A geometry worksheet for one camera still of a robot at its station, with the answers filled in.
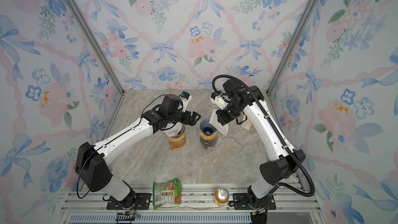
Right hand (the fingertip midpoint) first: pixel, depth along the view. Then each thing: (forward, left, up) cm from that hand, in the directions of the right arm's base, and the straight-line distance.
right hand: (220, 118), depth 74 cm
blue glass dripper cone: (+5, +6, -17) cm, 19 cm away
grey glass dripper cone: (-1, +22, -10) cm, 24 cm away
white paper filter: (0, +2, -3) cm, 4 cm away
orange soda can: (-30, 0, -15) cm, 34 cm away
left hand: (+5, +13, -2) cm, 14 cm away
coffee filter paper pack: (+13, -20, -24) cm, 34 cm away
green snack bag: (-27, +24, -23) cm, 43 cm away
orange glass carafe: (-1, +24, -24) cm, 34 cm away
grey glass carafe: (-4, +5, -18) cm, 20 cm away
